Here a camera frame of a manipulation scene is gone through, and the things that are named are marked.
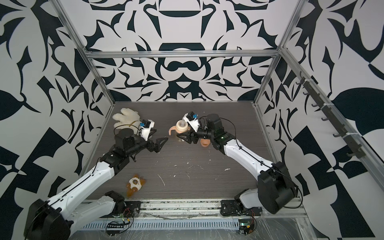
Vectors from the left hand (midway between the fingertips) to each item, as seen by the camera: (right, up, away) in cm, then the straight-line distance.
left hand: (160, 131), depth 77 cm
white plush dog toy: (-24, +6, +19) cm, 32 cm away
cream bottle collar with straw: (+11, +3, -6) cm, 13 cm away
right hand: (+11, +2, -1) cm, 11 cm away
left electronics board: (-21, -46, -5) cm, 51 cm away
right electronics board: (+41, -44, -6) cm, 61 cm away
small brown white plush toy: (-14, -28, +2) cm, 31 cm away
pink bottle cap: (+24, -9, +19) cm, 32 cm away
